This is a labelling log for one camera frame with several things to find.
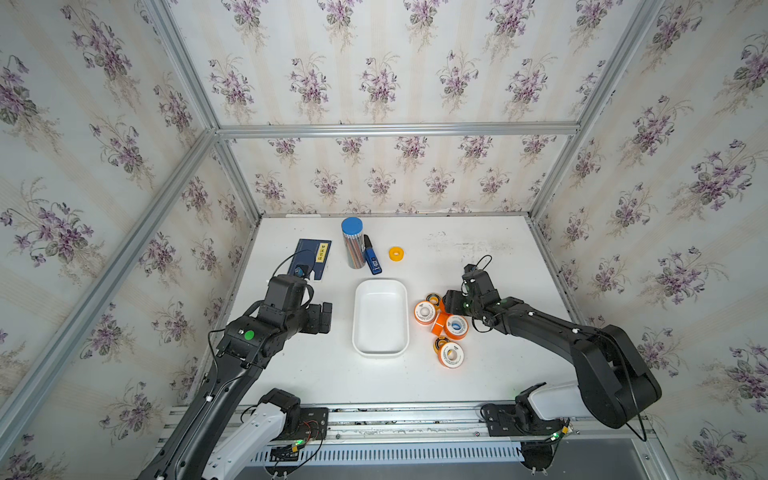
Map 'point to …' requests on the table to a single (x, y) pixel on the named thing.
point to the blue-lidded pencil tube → (352, 232)
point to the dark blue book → (320, 249)
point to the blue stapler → (371, 257)
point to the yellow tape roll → (396, 254)
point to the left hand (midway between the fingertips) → (318, 309)
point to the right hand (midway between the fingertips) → (455, 300)
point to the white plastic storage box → (381, 319)
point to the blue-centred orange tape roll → (456, 327)
